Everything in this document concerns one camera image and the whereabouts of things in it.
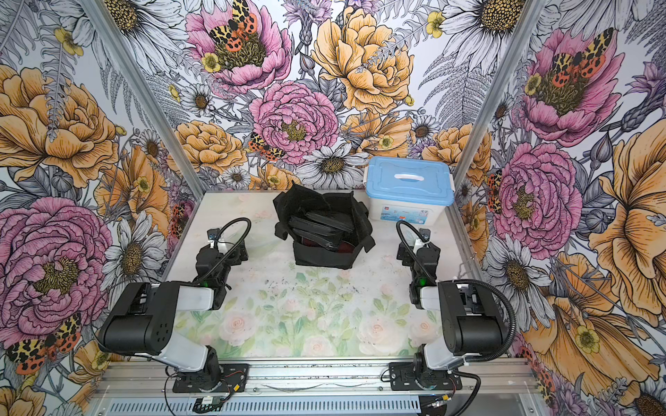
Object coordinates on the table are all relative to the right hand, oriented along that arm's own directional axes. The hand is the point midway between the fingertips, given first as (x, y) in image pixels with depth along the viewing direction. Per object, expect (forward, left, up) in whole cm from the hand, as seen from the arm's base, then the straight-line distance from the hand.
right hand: (415, 245), depth 94 cm
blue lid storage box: (+19, +2, +9) cm, 21 cm away
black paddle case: (-2, +31, +12) cm, 34 cm away
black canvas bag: (+5, +25, +15) cm, 30 cm away
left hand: (+2, +65, +1) cm, 65 cm away
